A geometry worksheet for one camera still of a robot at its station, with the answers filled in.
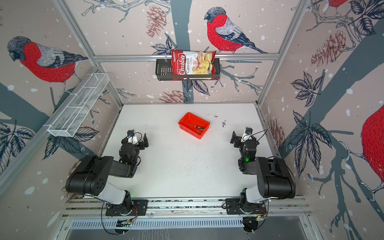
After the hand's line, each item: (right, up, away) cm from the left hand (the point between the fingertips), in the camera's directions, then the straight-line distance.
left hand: (136, 134), depth 89 cm
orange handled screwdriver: (+37, +4, +15) cm, 40 cm away
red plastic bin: (+35, +8, +21) cm, 41 cm away
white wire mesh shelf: (-26, +9, -18) cm, 33 cm away
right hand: (+64, 0, +1) cm, 64 cm away
